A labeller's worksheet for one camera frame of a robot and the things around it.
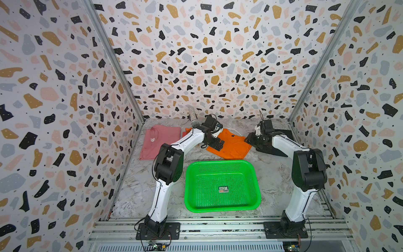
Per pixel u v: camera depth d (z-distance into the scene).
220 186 0.88
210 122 0.81
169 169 0.56
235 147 1.04
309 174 0.52
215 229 0.76
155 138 1.07
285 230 0.67
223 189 0.87
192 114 0.97
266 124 0.80
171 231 0.73
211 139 0.87
